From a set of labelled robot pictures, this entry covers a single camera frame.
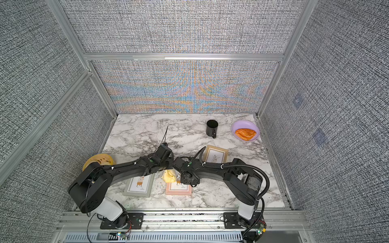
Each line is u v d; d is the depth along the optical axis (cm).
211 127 102
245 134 103
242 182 48
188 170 64
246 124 113
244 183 47
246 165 46
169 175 83
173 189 81
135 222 73
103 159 92
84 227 72
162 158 70
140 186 84
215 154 96
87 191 44
